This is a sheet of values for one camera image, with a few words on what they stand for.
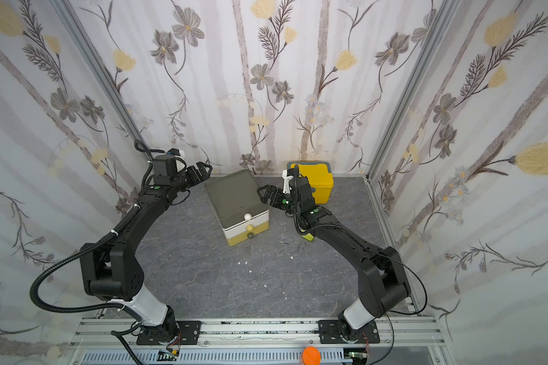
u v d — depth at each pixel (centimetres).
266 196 72
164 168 65
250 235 94
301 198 63
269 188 72
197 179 77
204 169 78
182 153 78
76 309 44
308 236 95
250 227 88
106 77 84
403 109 92
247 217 83
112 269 45
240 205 84
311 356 62
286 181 75
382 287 44
